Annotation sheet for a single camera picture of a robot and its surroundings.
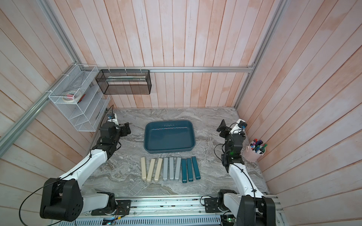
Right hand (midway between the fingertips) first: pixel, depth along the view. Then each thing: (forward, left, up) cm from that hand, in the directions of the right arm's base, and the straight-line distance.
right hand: (229, 121), depth 80 cm
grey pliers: (-19, +37, -22) cm, 47 cm away
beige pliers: (-21, +50, -21) cm, 59 cm away
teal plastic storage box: (+7, +37, -28) cm, 47 cm away
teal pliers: (-21, +26, -23) cm, 41 cm away
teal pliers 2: (-20, +22, -23) cm, 38 cm away
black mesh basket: (+36, +71, +2) cm, 80 cm away
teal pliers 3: (-19, +19, -23) cm, 35 cm away
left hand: (+1, +65, -6) cm, 65 cm away
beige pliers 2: (-22, +41, -21) cm, 51 cm away
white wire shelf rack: (0, +82, +6) cm, 83 cm away
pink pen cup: (-11, -17, -15) cm, 25 cm away
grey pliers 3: (-18, +29, -22) cm, 41 cm away
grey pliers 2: (-21, +33, -21) cm, 44 cm away
